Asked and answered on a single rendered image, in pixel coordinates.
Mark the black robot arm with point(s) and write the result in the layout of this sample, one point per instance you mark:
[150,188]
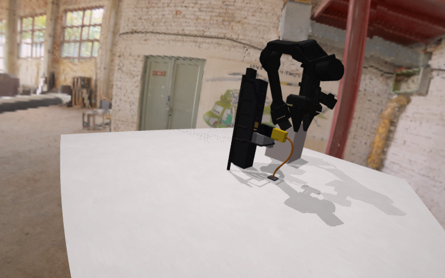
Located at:
[318,66]

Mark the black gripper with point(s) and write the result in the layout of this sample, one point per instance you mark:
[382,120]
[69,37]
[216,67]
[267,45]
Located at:
[303,109]

